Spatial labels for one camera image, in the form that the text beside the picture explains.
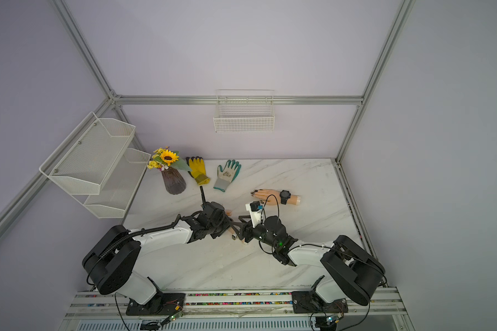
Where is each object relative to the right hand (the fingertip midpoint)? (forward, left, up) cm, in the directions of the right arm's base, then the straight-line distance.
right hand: (236, 223), depth 82 cm
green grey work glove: (+34, +8, -10) cm, 36 cm away
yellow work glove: (+37, +24, -8) cm, 45 cm away
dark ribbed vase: (+26, +33, -4) cm, 42 cm away
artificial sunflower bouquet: (+24, +31, +14) cm, 42 cm away
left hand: (+4, +3, -8) cm, 9 cm away
